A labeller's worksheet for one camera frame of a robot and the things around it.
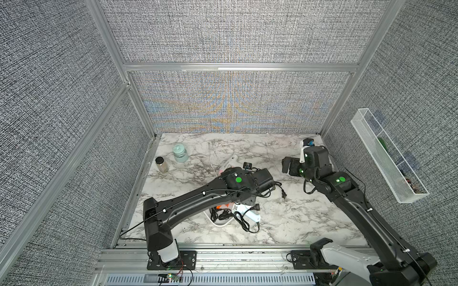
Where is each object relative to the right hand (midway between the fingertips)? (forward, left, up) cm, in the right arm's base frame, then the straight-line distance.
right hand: (294, 157), depth 74 cm
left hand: (-15, +19, -6) cm, 25 cm away
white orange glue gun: (-20, +22, -6) cm, 30 cm away
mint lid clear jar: (+18, +55, -22) cm, 61 cm away
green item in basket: (+4, -36, +4) cm, 37 cm away
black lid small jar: (+10, +64, -21) cm, 68 cm away
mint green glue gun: (-22, +18, -7) cm, 29 cm away
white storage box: (-16, +32, -25) cm, 44 cm away
